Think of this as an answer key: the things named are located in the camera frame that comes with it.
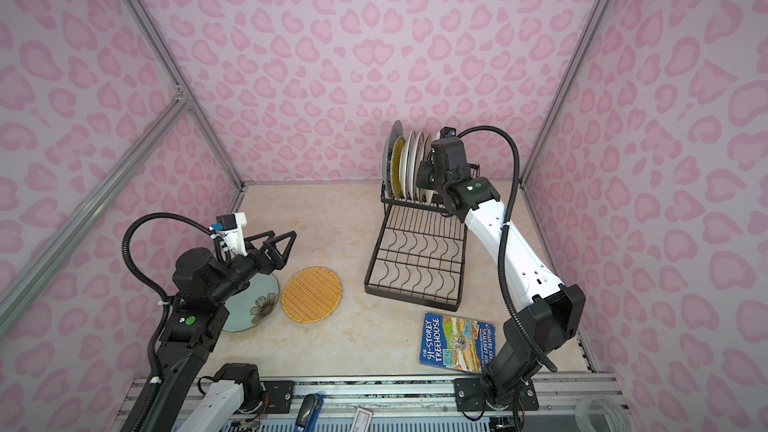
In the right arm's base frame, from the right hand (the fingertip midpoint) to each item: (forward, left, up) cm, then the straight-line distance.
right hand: (428, 163), depth 77 cm
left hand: (-19, +33, -3) cm, 39 cm away
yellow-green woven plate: (+1, +9, -2) cm, 9 cm away
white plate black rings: (-1, +6, +1) cm, 6 cm away
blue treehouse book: (-35, -8, -33) cm, 48 cm away
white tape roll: (-48, -41, -33) cm, 71 cm away
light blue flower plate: (-26, +50, -33) cm, 65 cm away
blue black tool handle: (-51, +27, -29) cm, 64 cm away
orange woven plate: (-21, +34, -34) cm, 52 cm away
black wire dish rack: (-7, +1, -33) cm, 34 cm away
